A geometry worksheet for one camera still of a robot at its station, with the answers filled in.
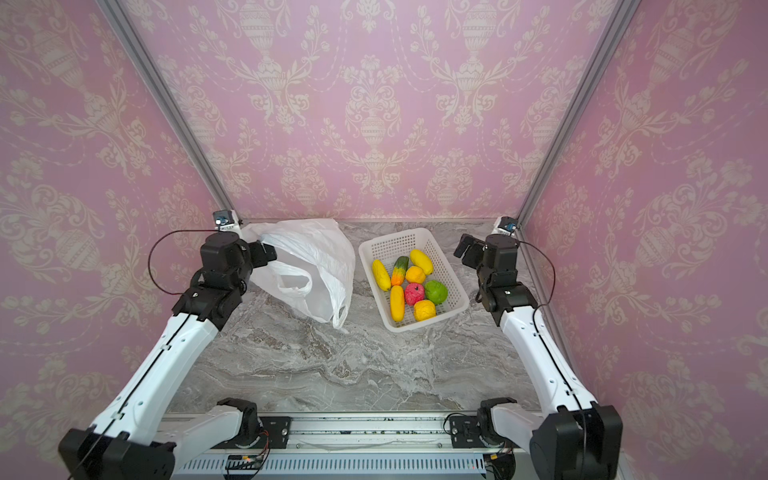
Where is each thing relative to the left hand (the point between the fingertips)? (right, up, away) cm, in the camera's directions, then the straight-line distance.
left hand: (253, 237), depth 74 cm
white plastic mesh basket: (+33, -3, +32) cm, 46 cm away
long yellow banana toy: (+36, -20, +19) cm, 46 cm away
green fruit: (+49, -16, +20) cm, 55 cm away
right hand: (+57, -1, +5) cm, 58 cm away
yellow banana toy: (+31, -12, +25) cm, 41 cm away
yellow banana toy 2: (+45, -7, +28) cm, 54 cm away
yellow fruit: (+44, -21, +15) cm, 51 cm away
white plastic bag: (+15, -7, 0) cm, 17 cm away
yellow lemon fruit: (+43, -11, +25) cm, 51 cm away
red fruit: (+41, -17, +18) cm, 48 cm away
